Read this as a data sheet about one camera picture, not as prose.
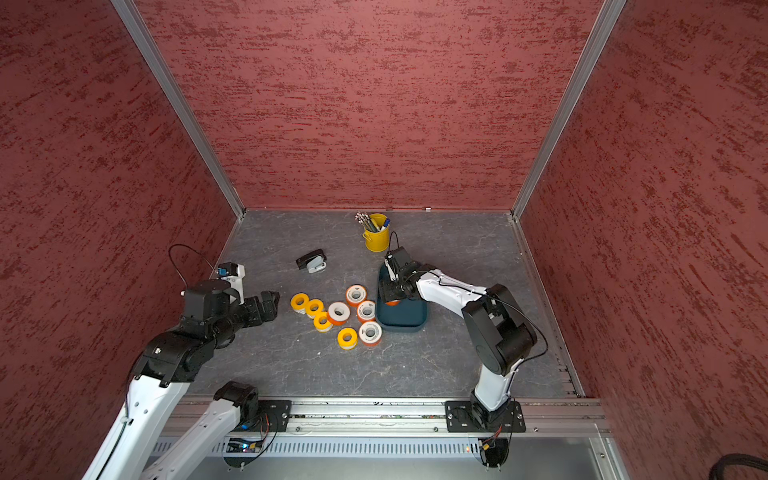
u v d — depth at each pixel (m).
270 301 0.64
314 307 0.92
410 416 0.76
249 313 0.62
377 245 1.09
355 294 0.95
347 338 0.86
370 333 0.88
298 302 0.93
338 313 0.90
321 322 0.89
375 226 1.03
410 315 0.92
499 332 0.47
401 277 0.73
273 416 0.75
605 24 0.73
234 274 0.62
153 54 0.77
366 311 0.92
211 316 0.51
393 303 0.88
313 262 1.01
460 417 0.74
